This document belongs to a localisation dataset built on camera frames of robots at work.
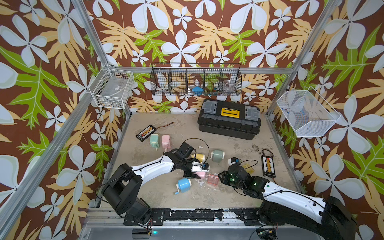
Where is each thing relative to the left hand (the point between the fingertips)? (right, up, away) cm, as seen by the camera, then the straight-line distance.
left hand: (200, 168), depth 84 cm
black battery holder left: (-38, +19, +22) cm, 48 cm away
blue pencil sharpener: (-10, -8, -7) cm, 14 cm away
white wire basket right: (+61, +30, -1) cm, 68 cm away
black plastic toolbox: (+21, +29, +10) cm, 37 cm away
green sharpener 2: (-29, +14, +11) cm, 35 cm away
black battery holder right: (+42, -1, +7) cm, 43 cm away
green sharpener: (+10, +6, +4) cm, 13 cm away
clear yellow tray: (+18, +6, -24) cm, 31 cm away
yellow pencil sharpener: (0, +5, +4) cm, 6 cm away
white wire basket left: (-52, +46, +3) cm, 70 cm away
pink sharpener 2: (-22, +14, +12) cm, 28 cm away
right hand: (+9, -4, -1) cm, 10 cm away
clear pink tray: (+8, -8, +3) cm, 11 cm away
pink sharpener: (0, -2, -6) cm, 7 cm away
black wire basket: (-4, +55, +13) cm, 57 cm away
